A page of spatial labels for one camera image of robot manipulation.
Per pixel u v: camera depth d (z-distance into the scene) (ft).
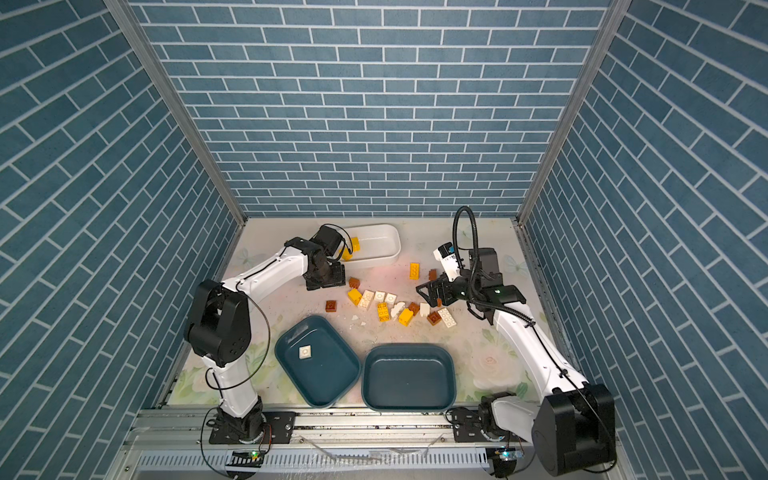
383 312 3.07
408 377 2.65
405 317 3.01
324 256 2.32
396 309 3.06
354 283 3.25
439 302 2.34
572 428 1.29
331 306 3.10
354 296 3.16
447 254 2.32
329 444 2.38
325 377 2.64
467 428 2.41
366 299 3.16
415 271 3.44
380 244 3.75
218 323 1.60
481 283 2.06
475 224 1.95
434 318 3.04
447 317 3.00
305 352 2.79
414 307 3.09
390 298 3.19
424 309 3.08
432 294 2.35
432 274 3.35
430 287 2.31
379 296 3.23
